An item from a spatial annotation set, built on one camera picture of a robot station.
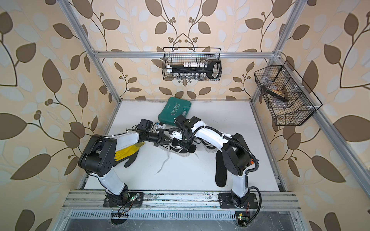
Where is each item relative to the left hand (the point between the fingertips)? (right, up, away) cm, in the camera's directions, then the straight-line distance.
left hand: (169, 139), depth 87 cm
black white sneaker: (+24, -4, 0) cm, 24 cm away
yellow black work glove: (-25, -9, +2) cm, 27 cm away
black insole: (+13, -4, -9) cm, 16 cm away
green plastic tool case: (+1, +22, +23) cm, 32 cm away
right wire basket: (+65, +23, -12) cm, 70 cm away
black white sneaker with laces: (+4, -6, -1) cm, 7 cm away
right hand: (+9, -3, -1) cm, 10 cm away
